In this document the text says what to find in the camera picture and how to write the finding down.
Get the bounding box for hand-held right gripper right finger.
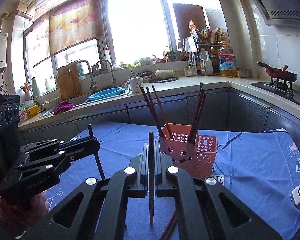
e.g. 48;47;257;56
154;140;283;240

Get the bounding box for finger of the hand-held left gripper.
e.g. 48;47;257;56
15;146;100;178
19;137;100;155

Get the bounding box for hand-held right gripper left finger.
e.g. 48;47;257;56
22;142;150;240

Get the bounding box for wooden chopstick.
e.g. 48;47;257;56
192;88;206;144
146;87;165;137
189;82;203;143
148;131;155;225
152;85;176;140
88;124;106;180
140;86;164;137

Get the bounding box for pink plastic utensil holder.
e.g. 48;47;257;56
158;123;218;180

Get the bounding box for bundle of wooden chopsticks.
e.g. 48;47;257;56
159;211;178;240

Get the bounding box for person's left hand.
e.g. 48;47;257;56
2;192;49;225

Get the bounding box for magenta cloth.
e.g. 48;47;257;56
53;101;75;115

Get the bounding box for yellow cup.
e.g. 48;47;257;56
26;104;40;117

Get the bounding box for blue plastic basin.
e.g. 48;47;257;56
88;87;123;102

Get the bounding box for wooden cutting board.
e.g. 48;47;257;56
57;65;80;102

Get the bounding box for pale green bottle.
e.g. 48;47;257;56
31;77;40;99

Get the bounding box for tall steel faucet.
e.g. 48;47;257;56
66;59;98;93

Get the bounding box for steel sink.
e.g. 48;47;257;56
39;87;133;119

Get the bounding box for dish soap bottle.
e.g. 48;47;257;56
76;64;85;80

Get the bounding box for curved steel faucet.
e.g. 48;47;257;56
94;59;117;88

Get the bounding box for dark base cabinets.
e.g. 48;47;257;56
19;85;300;155

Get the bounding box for white mug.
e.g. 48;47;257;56
125;77;144;93

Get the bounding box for round black trivet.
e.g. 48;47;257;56
149;76;179;83

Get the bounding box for patterned bowl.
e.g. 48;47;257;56
140;72;154;83

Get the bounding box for white plastic bag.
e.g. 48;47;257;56
155;69;175;78

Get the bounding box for white bottle with red cap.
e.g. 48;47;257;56
104;44;112;64

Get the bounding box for blue printed tablecloth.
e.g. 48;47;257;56
44;121;300;240

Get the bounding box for row of seasoning jars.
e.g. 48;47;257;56
162;51;188;62

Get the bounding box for white plastic jug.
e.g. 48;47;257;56
199;49;213;76

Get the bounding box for printed window blind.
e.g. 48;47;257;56
25;0;105;68

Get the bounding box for yellow cooking oil bottle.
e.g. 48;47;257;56
218;41;238;78

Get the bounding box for hanging cleaver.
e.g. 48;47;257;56
184;36;198;53

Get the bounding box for metal kitchen rack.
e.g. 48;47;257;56
196;42;222;75

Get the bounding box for metal flue pipe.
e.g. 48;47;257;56
0;1;34;34

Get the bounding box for black gas stove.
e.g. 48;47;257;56
249;79;300;112

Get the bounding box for orange snack packet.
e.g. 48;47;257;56
188;20;199;37

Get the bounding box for row of food packets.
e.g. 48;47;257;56
201;26;229;44

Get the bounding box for brown panel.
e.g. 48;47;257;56
172;3;207;43

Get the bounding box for red frying pan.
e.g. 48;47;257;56
257;62;297;82

